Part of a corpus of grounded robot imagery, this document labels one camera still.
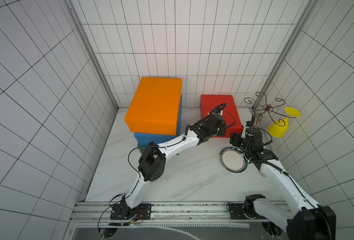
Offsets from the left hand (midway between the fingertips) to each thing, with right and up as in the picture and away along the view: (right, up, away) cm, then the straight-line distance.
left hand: (222, 129), depth 83 cm
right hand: (+8, -2, 0) cm, 8 cm away
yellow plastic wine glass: (+31, +1, -3) cm, 31 cm away
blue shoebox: (-43, -5, -5) cm, 43 cm away
